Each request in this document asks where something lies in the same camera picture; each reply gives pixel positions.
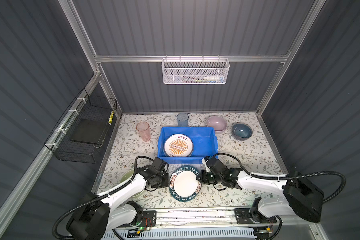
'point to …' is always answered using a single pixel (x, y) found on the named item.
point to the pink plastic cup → (144, 128)
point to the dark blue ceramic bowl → (241, 131)
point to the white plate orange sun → (179, 145)
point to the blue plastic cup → (182, 119)
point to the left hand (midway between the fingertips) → (169, 182)
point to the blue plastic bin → (204, 140)
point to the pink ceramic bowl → (218, 123)
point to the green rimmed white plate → (184, 186)
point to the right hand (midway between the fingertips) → (196, 179)
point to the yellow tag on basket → (110, 121)
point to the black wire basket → (85, 106)
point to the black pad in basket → (89, 130)
